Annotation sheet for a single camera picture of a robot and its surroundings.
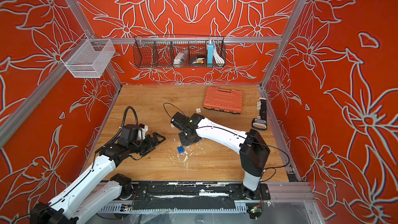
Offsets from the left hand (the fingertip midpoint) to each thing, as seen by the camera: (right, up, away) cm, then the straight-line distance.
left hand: (178, 134), depth 66 cm
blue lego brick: (-1, -13, +19) cm, 23 cm away
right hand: (+1, -1, -4) cm, 4 cm away
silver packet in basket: (-2, +40, +26) cm, 48 cm away
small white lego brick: (+9, +8, +38) cm, 39 cm away
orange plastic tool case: (+28, +15, +38) cm, 49 cm away
